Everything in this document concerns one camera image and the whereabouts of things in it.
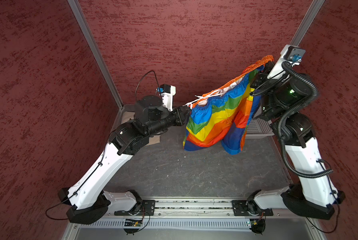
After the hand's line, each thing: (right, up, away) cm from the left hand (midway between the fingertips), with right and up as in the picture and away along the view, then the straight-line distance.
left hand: (189, 112), depth 56 cm
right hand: (+25, +16, -6) cm, 30 cm away
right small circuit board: (+34, -54, +16) cm, 66 cm away
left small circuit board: (-28, -54, +17) cm, 63 cm away
